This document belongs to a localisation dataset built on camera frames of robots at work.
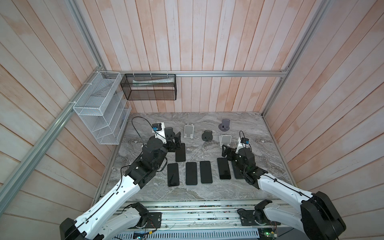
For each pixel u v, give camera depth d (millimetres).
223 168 905
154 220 733
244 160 626
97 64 872
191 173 884
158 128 573
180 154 998
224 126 1081
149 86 905
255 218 720
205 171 905
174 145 632
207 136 1064
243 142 731
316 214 407
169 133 1032
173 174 889
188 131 1069
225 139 1066
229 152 760
